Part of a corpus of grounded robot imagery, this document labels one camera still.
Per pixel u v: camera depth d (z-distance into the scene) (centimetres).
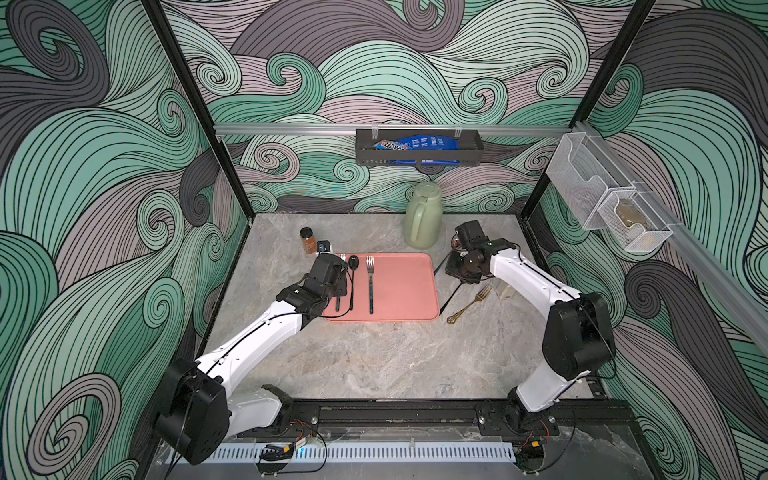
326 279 61
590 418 74
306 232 102
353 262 103
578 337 45
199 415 39
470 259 67
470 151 95
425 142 92
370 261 104
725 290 53
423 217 93
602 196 72
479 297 94
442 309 94
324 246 73
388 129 95
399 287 100
